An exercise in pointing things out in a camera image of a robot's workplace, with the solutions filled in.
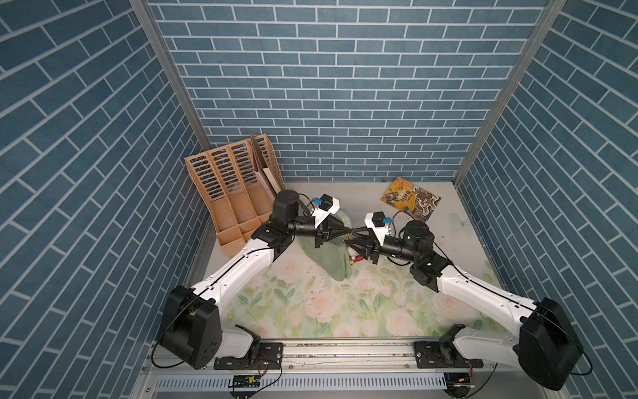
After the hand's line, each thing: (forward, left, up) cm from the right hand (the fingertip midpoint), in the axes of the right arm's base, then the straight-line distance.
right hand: (353, 237), depth 72 cm
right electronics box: (-30, -33, -27) cm, 52 cm away
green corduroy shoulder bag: (-1, +6, -12) cm, 14 cm away
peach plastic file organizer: (+35, +51, -16) cm, 64 cm away
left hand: (-1, 0, +3) cm, 3 cm away
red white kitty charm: (-2, -2, -9) cm, 9 cm away
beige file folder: (+28, +35, +4) cm, 45 cm away
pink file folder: (+21, +33, +3) cm, 39 cm away
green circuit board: (-34, +28, -28) cm, 53 cm away
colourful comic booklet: (+39, -27, -24) cm, 53 cm away
